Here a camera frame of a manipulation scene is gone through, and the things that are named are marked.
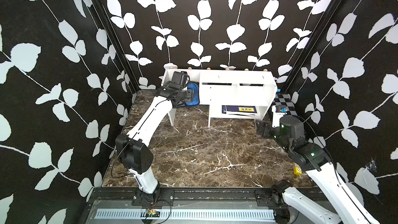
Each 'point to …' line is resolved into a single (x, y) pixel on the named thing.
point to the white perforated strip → (186, 214)
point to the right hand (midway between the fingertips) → (262, 118)
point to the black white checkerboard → (285, 99)
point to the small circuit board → (152, 213)
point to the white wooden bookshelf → (218, 87)
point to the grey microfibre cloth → (195, 88)
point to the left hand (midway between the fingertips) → (188, 91)
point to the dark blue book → (239, 110)
